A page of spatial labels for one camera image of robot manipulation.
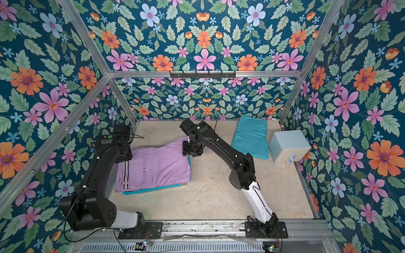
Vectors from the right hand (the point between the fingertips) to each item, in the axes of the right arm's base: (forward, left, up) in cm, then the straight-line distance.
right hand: (186, 154), depth 84 cm
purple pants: (-6, +17, -4) cm, 19 cm away
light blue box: (+8, -58, -2) cm, 58 cm away
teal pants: (+24, -39, -13) cm, 48 cm away
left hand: (-6, +32, +4) cm, 33 cm away
